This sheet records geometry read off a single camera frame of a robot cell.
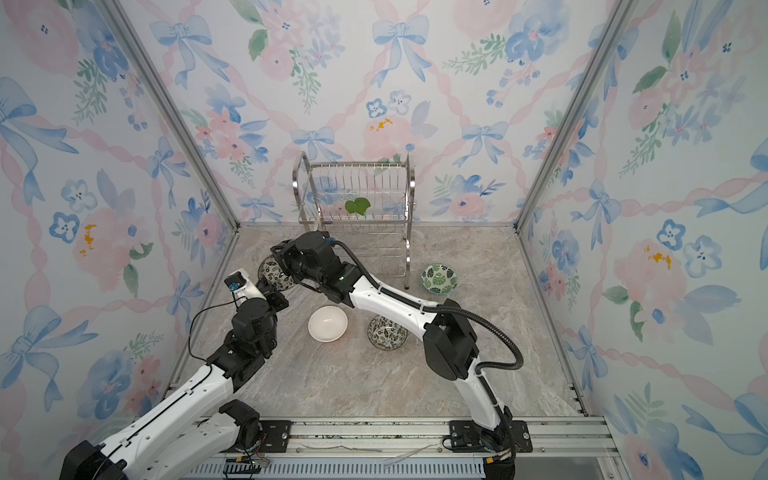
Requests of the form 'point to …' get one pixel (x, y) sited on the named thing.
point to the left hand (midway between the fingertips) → (267, 276)
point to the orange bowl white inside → (328, 324)
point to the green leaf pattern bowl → (439, 279)
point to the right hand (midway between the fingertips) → (266, 245)
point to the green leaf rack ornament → (359, 205)
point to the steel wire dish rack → (382, 236)
